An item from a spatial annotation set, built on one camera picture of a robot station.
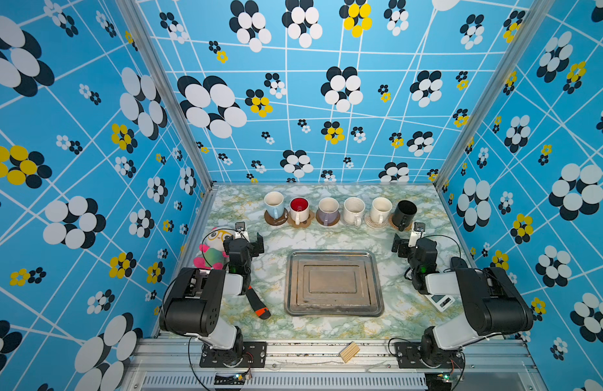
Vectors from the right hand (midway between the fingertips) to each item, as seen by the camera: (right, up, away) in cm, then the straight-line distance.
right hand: (413, 235), depth 93 cm
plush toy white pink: (-78, -7, -3) cm, 78 cm away
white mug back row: (-11, +10, +6) cm, 16 cm away
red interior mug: (-45, +10, +11) cm, 47 cm away
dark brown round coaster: (-54, +4, +11) cm, 56 cm away
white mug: (-21, +10, +11) cm, 26 cm away
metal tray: (-31, -18, -3) cm, 36 cm away
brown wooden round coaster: (-36, +4, +12) cm, 38 cm away
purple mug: (-32, +9, +12) cm, 36 cm away
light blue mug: (-55, +12, +6) cm, 57 cm away
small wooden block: (-28, -33, -20) cm, 48 cm away
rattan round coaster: (-5, +5, +12) cm, 14 cm away
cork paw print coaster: (-44, +3, +11) cm, 45 cm away
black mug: (-2, +8, +4) cm, 9 cm away
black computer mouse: (+16, -10, -2) cm, 19 cm away
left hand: (-64, +1, 0) cm, 64 cm away
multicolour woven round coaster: (-13, +3, +11) cm, 17 cm away
